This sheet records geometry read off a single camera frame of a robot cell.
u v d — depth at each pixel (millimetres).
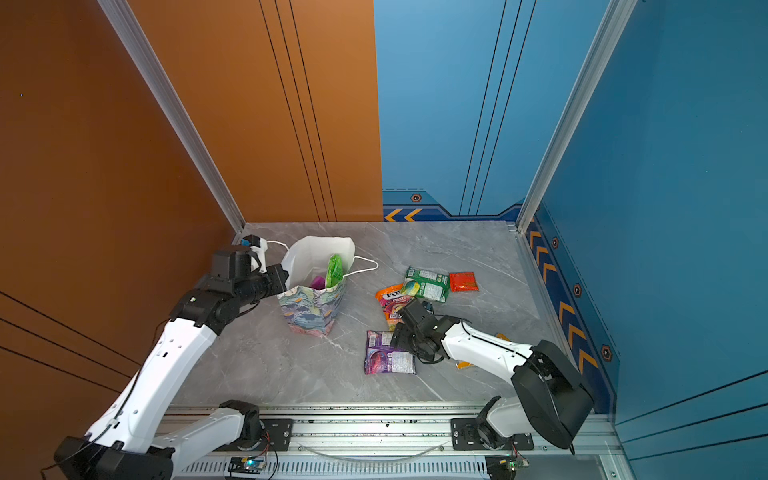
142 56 756
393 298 960
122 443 375
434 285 980
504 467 701
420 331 655
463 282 1012
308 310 780
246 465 708
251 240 656
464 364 552
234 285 552
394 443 733
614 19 702
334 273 842
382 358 828
